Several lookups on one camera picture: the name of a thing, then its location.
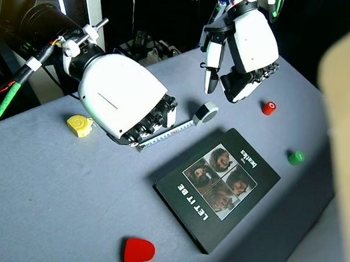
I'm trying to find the red cylinder block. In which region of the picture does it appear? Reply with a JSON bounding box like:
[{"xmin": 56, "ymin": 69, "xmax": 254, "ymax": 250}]
[{"xmin": 260, "ymin": 100, "xmax": 278, "ymax": 117}]

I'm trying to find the yellow snail block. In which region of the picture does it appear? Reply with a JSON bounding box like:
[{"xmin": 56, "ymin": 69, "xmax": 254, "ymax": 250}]
[{"xmin": 64, "ymin": 114, "xmax": 96, "ymax": 141}]

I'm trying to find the black Let It Be album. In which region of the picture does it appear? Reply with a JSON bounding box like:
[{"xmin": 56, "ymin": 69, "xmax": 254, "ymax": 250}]
[{"xmin": 146, "ymin": 119, "xmax": 287, "ymax": 262}]

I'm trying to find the thin white cable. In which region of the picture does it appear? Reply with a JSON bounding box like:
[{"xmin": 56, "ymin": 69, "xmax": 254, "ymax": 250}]
[{"xmin": 127, "ymin": 0, "xmax": 219, "ymax": 44}]

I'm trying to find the grey table cloth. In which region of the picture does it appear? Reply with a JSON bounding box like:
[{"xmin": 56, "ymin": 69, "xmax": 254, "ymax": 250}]
[{"xmin": 0, "ymin": 22, "xmax": 350, "ymax": 262}]

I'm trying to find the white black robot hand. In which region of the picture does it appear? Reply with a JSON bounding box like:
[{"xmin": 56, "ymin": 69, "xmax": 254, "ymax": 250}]
[
  {"xmin": 71, "ymin": 49, "xmax": 185, "ymax": 153},
  {"xmin": 192, "ymin": 0, "xmax": 287, "ymax": 109}
]

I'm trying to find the red heart block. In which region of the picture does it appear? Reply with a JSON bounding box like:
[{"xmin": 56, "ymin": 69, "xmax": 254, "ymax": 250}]
[{"xmin": 119, "ymin": 235, "xmax": 158, "ymax": 262}]

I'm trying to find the green cylinder block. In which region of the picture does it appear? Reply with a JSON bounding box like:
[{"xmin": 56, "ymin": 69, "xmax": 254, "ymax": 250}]
[{"xmin": 287, "ymin": 149, "xmax": 307, "ymax": 167}]

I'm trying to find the white power strip with plugs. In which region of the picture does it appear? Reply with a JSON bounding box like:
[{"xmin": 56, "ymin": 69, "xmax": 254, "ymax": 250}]
[{"xmin": 115, "ymin": 34, "xmax": 184, "ymax": 72}]

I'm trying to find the black power brick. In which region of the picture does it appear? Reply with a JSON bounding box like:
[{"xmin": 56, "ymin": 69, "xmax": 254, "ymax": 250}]
[{"xmin": 131, "ymin": 29, "xmax": 150, "ymax": 51}]

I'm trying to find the measuring tape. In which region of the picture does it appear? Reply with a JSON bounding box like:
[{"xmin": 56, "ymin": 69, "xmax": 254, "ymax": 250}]
[{"xmin": 136, "ymin": 93, "xmax": 221, "ymax": 161}]

